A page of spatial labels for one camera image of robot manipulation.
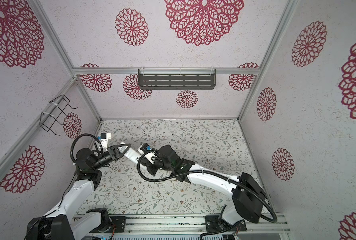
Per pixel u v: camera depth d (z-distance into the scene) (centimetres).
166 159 57
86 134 63
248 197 42
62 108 82
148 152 60
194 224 76
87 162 58
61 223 40
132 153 71
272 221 39
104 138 69
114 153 67
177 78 93
